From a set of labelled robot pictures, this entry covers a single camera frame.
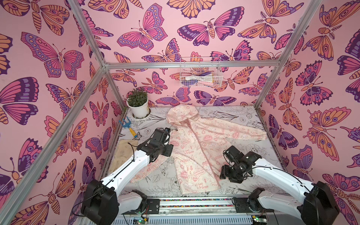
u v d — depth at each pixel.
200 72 0.96
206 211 0.73
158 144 0.62
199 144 0.96
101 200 0.39
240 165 0.58
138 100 1.03
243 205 0.74
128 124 1.09
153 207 0.74
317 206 0.39
